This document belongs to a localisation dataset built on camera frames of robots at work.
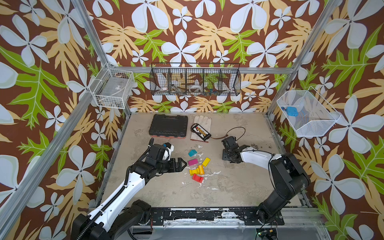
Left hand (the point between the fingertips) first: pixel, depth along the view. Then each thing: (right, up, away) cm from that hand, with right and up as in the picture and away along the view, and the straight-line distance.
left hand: (180, 163), depth 78 cm
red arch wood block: (+10, -11, +8) cm, 17 cm away
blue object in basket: (+66, +29, +9) cm, 72 cm away
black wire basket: (+9, +51, +20) cm, 56 cm away
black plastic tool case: (-10, +20, +30) cm, 38 cm away
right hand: (+29, +1, +18) cm, 34 cm away
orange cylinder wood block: (+12, -7, +12) cm, 19 cm away
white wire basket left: (-41, +42, +8) cm, 59 cm away
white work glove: (+17, +22, +35) cm, 45 cm away
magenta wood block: (+7, -3, +16) cm, 17 cm away
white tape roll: (+9, +45, +21) cm, 50 cm away
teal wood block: (+7, +2, +20) cm, 21 cm away
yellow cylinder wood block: (+8, -8, +11) cm, 15 cm away
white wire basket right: (+72, +26, +4) cm, 77 cm away
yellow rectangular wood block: (+15, -3, +15) cm, 22 cm away
